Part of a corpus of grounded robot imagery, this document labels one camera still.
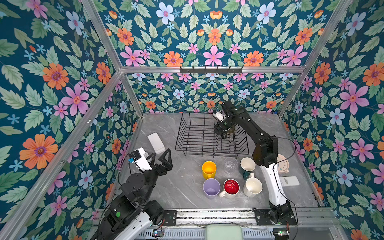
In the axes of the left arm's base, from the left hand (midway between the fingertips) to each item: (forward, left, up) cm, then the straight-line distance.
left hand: (165, 150), depth 61 cm
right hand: (+31, -31, -23) cm, 49 cm away
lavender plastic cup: (-8, -20, -28) cm, 35 cm away
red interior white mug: (-8, -31, -32) cm, 45 cm away
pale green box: (-28, -23, -30) cm, 47 cm away
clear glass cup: (+5, -33, -32) cm, 46 cm away
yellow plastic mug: (+4, -19, -33) cm, 39 cm away
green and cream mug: (+3, -41, -26) cm, 49 cm away
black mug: (+24, -31, -26) cm, 47 cm away
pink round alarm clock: (+4, -65, -31) cm, 72 cm away
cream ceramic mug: (-7, -44, -33) cm, 55 cm away
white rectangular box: (+24, +14, -30) cm, 41 cm away
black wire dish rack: (+31, -13, -33) cm, 47 cm away
